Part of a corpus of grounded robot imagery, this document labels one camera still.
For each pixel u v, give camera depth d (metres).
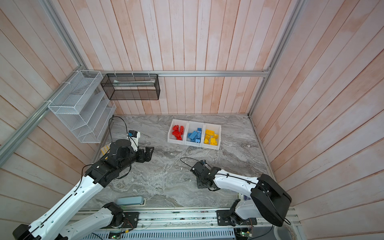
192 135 1.01
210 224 0.73
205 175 0.65
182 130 1.08
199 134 1.04
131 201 0.77
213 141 0.98
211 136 1.07
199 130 1.07
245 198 0.78
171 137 1.06
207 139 1.01
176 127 1.10
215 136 1.07
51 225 0.39
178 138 1.02
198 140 0.99
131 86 1.06
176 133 1.03
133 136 0.62
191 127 1.09
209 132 1.07
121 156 0.54
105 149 0.99
